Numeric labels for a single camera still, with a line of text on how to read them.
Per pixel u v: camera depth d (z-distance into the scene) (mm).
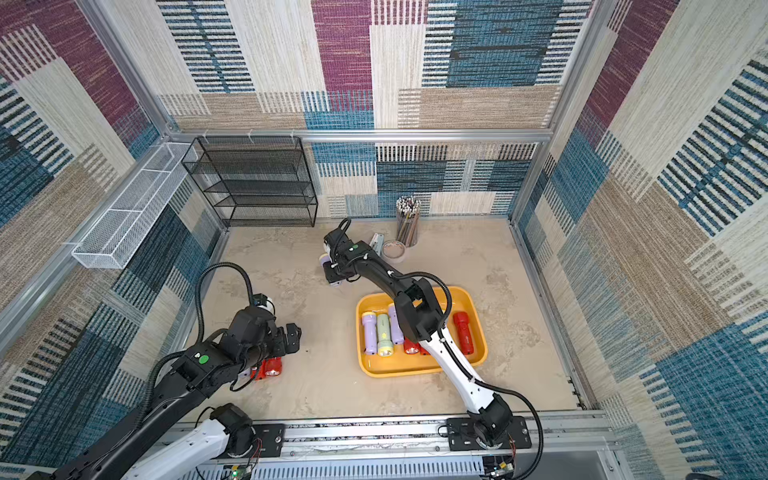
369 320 899
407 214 992
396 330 887
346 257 787
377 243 1102
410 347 853
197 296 595
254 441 726
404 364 834
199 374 500
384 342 853
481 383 659
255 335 582
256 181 1105
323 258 1049
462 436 728
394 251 1089
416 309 670
